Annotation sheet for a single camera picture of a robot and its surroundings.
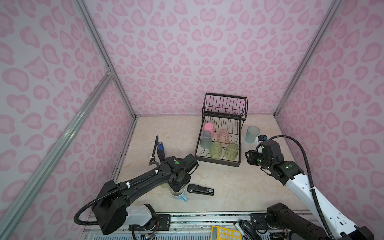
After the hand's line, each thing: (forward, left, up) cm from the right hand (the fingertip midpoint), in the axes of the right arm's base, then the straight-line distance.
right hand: (248, 153), depth 78 cm
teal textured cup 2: (+20, -8, -8) cm, 23 cm away
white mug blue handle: (-19, +35, -7) cm, 41 cm away
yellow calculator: (-33, +16, -16) cm, 40 cm away
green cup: (+8, +16, -10) cm, 20 cm away
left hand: (-12, +31, -10) cm, 35 cm away
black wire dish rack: (+43, +7, -12) cm, 45 cm away
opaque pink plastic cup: (+23, +20, -6) cm, 30 cm away
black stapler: (-15, +26, -13) cm, 32 cm away
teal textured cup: (+15, +22, -12) cm, 29 cm away
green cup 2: (+4, +7, -7) cm, 11 cm away
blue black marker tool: (+11, +51, -18) cm, 56 cm away
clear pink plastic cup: (+21, +9, -14) cm, 27 cm away
